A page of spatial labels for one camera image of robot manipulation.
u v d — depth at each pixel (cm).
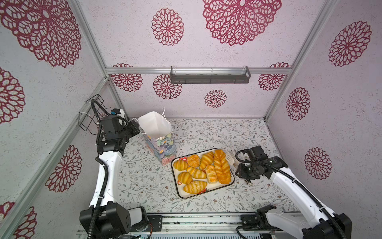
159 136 75
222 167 91
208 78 87
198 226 73
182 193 83
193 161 92
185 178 85
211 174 87
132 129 66
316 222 40
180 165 90
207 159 92
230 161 86
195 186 81
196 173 88
